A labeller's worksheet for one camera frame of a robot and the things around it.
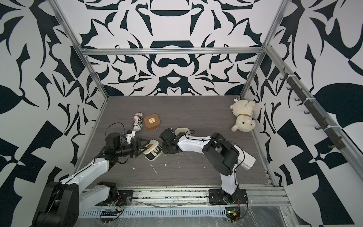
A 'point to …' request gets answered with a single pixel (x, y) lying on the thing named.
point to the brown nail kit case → (152, 121)
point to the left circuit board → (109, 213)
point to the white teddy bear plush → (243, 109)
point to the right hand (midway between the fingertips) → (163, 148)
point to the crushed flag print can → (137, 121)
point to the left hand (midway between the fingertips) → (147, 142)
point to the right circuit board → (232, 213)
